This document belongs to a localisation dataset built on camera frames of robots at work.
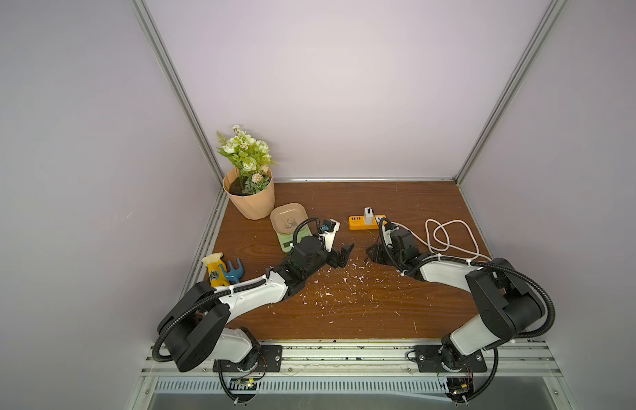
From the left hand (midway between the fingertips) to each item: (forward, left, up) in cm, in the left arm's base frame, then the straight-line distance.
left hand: (346, 239), depth 80 cm
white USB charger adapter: (+17, -10, -9) cm, 21 cm away
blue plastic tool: (-7, +39, -13) cm, 42 cm away
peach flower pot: (+18, +35, -6) cm, 40 cm away
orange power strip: (+18, -6, -15) cm, 24 cm away
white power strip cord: (+8, -41, -16) cm, 45 cm away
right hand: (+4, -9, -12) cm, 16 cm away
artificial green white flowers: (+29, +35, +10) cm, 47 cm away
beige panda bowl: (+17, +24, -12) cm, 32 cm away
